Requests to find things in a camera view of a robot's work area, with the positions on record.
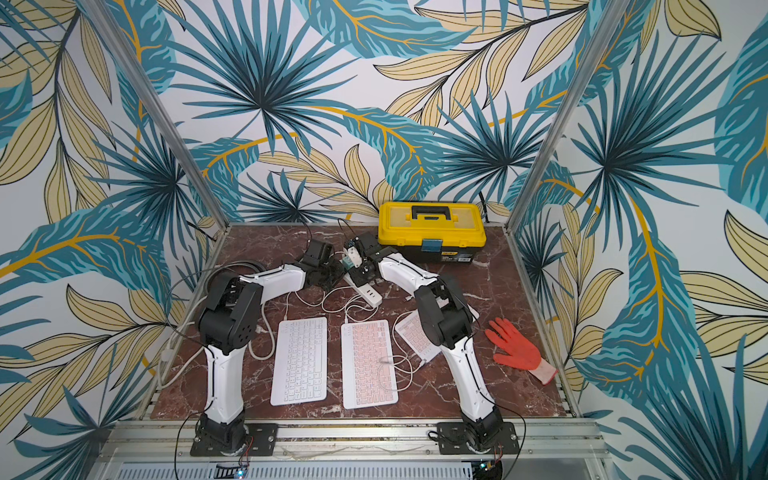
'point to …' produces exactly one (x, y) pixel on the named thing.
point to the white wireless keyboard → (300, 362)
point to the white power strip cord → (169, 344)
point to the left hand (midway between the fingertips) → (348, 274)
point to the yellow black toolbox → (433, 231)
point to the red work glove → (521, 353)
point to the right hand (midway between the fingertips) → (358, 273)
